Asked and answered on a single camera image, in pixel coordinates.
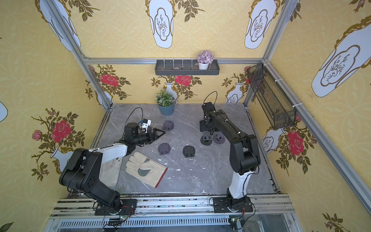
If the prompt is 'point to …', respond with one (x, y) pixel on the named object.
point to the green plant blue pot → (165, 102)
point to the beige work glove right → (145, 169)
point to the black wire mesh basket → (279, 113)
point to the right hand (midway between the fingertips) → (207, 128)
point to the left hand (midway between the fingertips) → (163, 134)
